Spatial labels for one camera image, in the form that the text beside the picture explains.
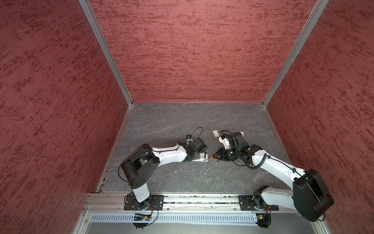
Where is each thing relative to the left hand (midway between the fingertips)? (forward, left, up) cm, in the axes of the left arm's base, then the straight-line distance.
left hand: (194, 157), depth 90 cm
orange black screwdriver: (-3, -11, +7) cm, 13 cm away
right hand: (-4, -12, +8) cm, 14 cm away
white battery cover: (+19, -35, -1) cm, 40 cm away
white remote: (0, -5, +1) cm, 5 cm away
